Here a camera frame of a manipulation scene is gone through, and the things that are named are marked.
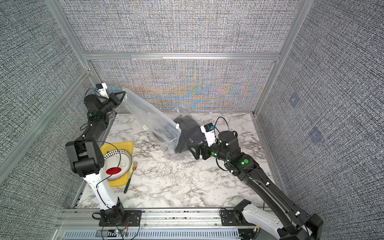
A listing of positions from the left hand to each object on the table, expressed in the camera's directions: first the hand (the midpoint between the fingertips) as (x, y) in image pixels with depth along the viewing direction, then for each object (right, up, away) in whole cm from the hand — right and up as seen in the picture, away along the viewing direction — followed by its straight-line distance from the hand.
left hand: (127, 89), depth 86 cm
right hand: (+39, -27, -18) cm, 51 cm away
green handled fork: (+2, -46, +5) cm, 46 cm away
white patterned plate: (-7, -43, +2) cm, 44 cm away
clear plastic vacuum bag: (+15, -17, -8) cm, 24 cm away
